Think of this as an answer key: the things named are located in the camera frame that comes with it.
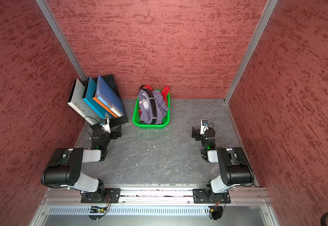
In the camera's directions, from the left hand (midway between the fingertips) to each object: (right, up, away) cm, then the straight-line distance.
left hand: (114, 127), depth 93 cm
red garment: (+34, +28, +18) cm, 47 cm away
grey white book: (-18, +15, -9) cm, 26 cm away
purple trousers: (+21, +15, +4) cm, 26 cm away
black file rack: (-9, +36, +15) cm, 41 cm away
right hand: (+59, -1, +1) cm, 59 cm away
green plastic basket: (+14, +6, +4) cm, 16 cm away
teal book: (-11, +21, -11) cm, 26 cm away
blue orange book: (-3, +21, -8) cm, 22 cm away
